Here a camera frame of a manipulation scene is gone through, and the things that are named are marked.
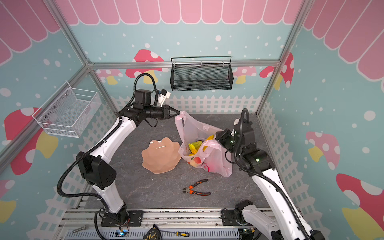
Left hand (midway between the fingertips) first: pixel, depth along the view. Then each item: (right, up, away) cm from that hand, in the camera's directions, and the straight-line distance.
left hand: (179, 115), depth 76 cm
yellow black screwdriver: (0, -56, -6) cm, 56 cm away
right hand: (+17, -8, -9) cm, 21 cm away
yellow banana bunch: (+8, -17, +7) cm, 20 cm away
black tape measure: (-11, -55, -8) cm, 57 cm away
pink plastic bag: (+18, -23, +1) cm, 29 cm away
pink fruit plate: (-14, -25, +21) cm, 35 cm away
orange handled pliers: (+5, -41, +7) cm, 42 cm away
